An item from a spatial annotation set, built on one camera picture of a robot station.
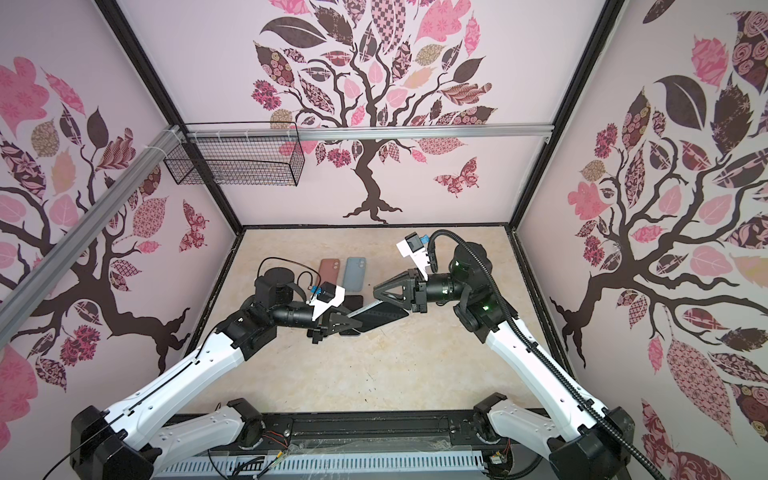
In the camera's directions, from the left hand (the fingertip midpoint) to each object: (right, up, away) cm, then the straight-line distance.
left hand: (359, 323), depth 66 cm
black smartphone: (+4, +3, -6) cm, 8 cm away
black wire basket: (-43, +48, +29) cm, 71 cm away
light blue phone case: (-6, +7, +36) cm, 37 cm away
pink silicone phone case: (-16, +10, +41) cm, 45 cm away
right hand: (+5, +8, -8) cm, 12 cm away
